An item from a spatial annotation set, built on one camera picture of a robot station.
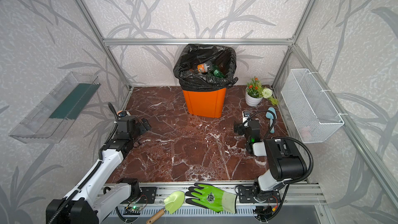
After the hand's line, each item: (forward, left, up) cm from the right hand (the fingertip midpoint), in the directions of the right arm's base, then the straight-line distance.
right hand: (244, 115), depth 95 cm
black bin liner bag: (+27, +17, +24) cm, 40 cm away
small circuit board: (-47, +57, -6) cm, 74 cm away
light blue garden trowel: (+5, -19, -7) cm, 21 cm away
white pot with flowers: (+17, -10, +2) cm, 20 cm away
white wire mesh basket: (-19, -20, +29) cm, 40 cm away
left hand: (-8, +58, +9) cm, 59 cm away
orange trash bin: (+3, +24, +8) cm, 25 cm away
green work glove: (-43, +21, -5) cm, 48 cm away
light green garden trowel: (-45, +39, -6) cm, 60 cm away
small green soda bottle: (+17, +16, +19) cm, 30 cm away
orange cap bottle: (+20, +26, +21) cm, 39 cm away
